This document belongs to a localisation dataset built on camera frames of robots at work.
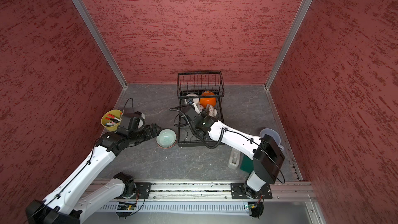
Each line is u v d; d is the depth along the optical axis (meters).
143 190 0.74
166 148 0.87
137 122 0.60
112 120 0.88
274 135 0.85
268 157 0.42
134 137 0.62
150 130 0.68
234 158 0.82
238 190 0.74
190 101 0.70
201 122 0.58
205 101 1.01
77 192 0.42
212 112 0.92
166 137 0.89
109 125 0.83
